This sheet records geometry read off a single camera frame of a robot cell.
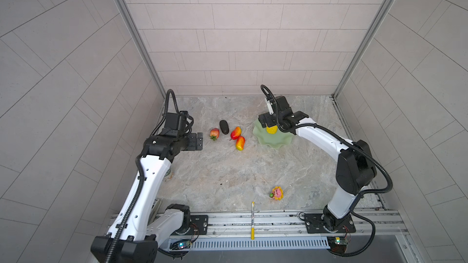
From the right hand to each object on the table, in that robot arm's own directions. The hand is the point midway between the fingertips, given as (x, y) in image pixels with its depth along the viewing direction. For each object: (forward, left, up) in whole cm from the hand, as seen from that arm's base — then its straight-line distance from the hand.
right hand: (266, 115), depth 90 cm
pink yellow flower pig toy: (-34, -1, -11) cm, 36 cm away
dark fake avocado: (+3, +22, -11) cm, 25 cm away
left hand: (-15, +32, +7) cm, 36 cm away
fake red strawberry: (-2, +27, -10) cm, 29 cm away
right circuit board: (-52, -21, -17) cm, 58 cm away
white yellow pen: (-45, +11, -14) cm, 49 cm away
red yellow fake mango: (-2, +16, -11) cm, 19 cm away
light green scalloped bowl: (-7, -5, -13) cm, 16 cm away
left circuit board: (-49, +38, -12) cm, 63 cm away
